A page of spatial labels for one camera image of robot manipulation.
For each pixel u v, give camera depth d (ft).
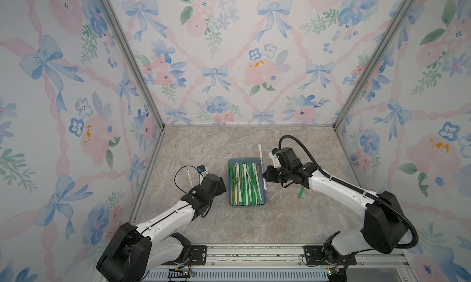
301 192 3.02
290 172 2.09
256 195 2.93
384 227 1.37
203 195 2.13
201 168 2.50
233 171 3.20
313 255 2.42
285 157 2.15
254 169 3.21
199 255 2.43
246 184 3.04
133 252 1.33
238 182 3.04
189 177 3.19
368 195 1.50
